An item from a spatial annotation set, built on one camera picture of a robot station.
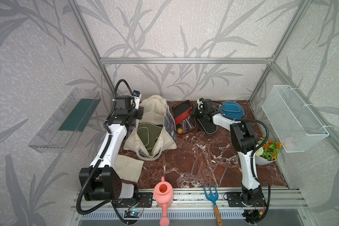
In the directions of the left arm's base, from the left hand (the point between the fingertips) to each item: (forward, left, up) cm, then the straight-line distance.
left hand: (139, 106), depth 81 cm
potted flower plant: (-24, -72, -11) cm, 77 cm away
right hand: (+12, -31, -18) cm, 38 cm away
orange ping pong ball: (-2, -24, -23) cm, 34 cm away
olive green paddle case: (-7, -4, -19) cm, 20 cm away
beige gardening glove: (-27, +7, -27) cm, 39 cm away
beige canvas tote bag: (+5, -8, -13) cm, 16 cm away
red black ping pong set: (+7, -28, -20) cm, 35 cm away
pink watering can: (-42, -16, -14) cm, 47 cm away
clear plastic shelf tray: (-21, +32, +4) cm, 39 cm away
